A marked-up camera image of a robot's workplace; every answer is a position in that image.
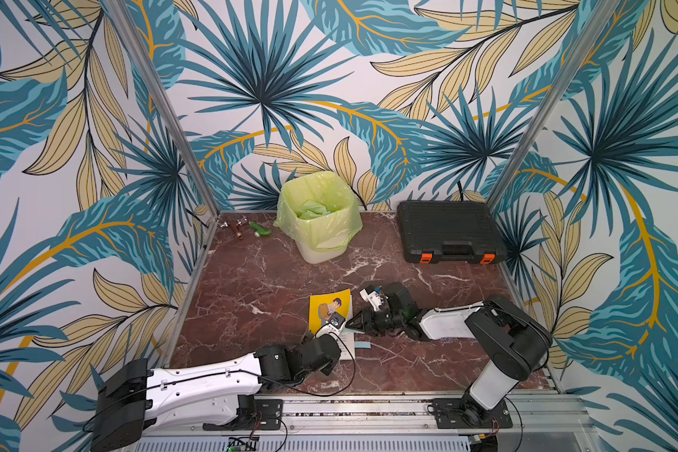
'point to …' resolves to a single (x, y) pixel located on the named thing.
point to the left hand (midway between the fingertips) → (332, 344)
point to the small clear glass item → (225, 224)
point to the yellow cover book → (322, 306)
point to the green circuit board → (235, 448)
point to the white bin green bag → (319, 213)
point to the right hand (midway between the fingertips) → (347, 326)
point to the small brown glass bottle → (240, 235)
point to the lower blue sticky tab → (362, 344)
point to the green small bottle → (259, 232)
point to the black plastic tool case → (458, 232)
